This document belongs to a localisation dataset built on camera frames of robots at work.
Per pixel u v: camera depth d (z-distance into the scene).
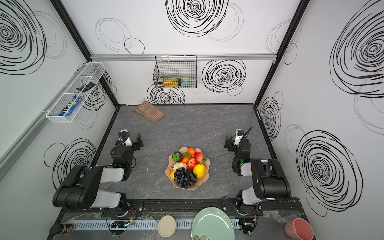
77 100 0.72
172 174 0.78
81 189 0.43
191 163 0.83
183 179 0.73
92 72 0.92
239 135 0.79
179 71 0.99
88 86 0.80
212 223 0.69
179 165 0.82
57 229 0.61
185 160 0.81
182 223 0.71
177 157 0.81
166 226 0.64
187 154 0.85
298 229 0.62
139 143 0.83
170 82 0.87
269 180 0.44
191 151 0.84
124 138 0.73
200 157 0.83
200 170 0.78
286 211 0.77
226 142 0.85
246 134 0.75
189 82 0.87
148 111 1.16
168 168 0.83
